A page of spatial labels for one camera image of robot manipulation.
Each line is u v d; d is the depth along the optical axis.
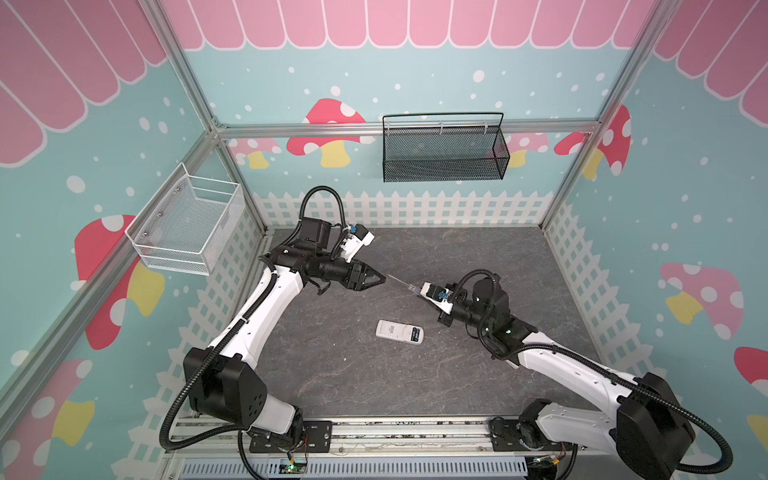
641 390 0.42
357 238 0.68
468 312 0.67
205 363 0.40
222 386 0.41
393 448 0.74
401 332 0.91
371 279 0.72
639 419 0.40
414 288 0.74
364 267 0.68
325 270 0.65
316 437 0.75
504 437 0.74
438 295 0.62
